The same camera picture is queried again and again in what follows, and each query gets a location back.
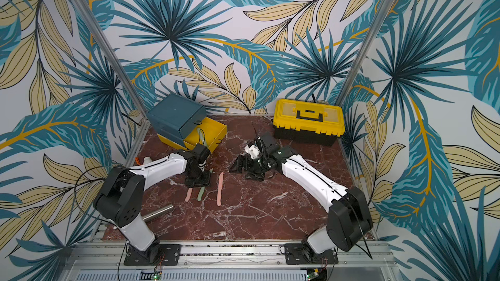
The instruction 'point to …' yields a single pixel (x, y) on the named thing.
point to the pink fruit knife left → (189, 194)
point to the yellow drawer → (208, 133)
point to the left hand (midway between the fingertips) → (204, 187)
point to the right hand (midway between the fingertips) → (236, 173)
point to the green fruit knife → (199, 198)
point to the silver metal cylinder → (159, 212)
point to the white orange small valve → (146, 160)
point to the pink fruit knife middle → (219, 198)
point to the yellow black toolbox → (307, 121)
